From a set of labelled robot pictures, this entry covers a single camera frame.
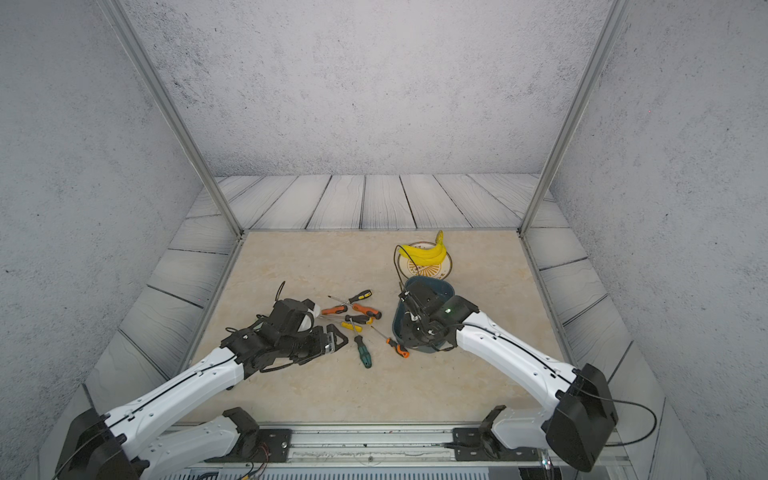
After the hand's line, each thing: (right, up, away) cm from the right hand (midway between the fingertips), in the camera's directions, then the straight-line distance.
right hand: (411, 335), depth 78 cm
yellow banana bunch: (+6, +20, +32) cm, 38 cm away
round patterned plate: (+11, +15, +30) cm, 35 cm away
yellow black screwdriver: (-18, 0, +16) cm, 24 cm away
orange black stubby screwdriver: (-3, -7, +10) cm, 12 cm away
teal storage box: (-1, +9, -17) cm, 19 cm away
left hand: (-17, -3, -1) cm, 18 cm away
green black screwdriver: (-13, -8, +9) cm, 17 cm away
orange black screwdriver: (-12, +3, +18) cm, 22 cm away
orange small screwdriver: (-23, +3, +19) cm, 30 cm away
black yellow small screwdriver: (-16, +7, +22) cm, 28 cm away
